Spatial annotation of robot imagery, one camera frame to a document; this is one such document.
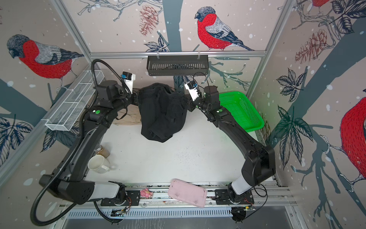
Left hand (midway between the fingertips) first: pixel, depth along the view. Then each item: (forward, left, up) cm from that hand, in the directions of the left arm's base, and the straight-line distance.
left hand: (140, 88), depth 68 cm
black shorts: (+6, -7, -24) cm, 26 cm away
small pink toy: (-38, -1, -39) cm, 55 cm away
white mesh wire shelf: (-7, +41, -12) cm, 43 cm away
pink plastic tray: (-38, -22, -40) cm, 59 cm away
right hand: (+2, -20, -8) cm, 21 cm away
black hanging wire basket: (+43, -16, -14) cm, 48 cm away
